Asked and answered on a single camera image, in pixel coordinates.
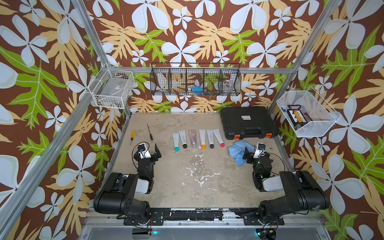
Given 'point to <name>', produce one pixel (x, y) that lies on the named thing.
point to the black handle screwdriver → (151, 136)
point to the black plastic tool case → (248, 122)
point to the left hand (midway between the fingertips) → (148, 145)
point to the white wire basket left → (111, 88)
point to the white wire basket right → (307, 113)
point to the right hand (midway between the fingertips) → (253, 148)
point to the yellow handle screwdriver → (132, 136)
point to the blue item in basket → (197, 90)
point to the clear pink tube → (193, 136)
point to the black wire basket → (196, 79)
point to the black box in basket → (296, 116)
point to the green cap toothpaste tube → (176, 138)
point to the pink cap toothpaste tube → (217, 133)
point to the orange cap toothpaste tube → (202, 135)
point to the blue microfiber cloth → (236, 151)
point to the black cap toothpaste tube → (183, 137)
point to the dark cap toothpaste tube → (210, 138)
